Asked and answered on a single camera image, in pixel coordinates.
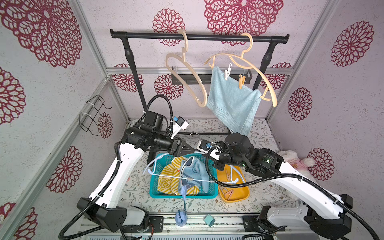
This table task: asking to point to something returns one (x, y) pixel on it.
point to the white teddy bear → (291, 158)
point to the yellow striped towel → (168, 179)
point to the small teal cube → (209, 220)
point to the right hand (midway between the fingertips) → (204, 149)
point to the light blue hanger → (146, 173)
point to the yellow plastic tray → (232, 174)
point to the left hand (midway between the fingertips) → (189, 151)
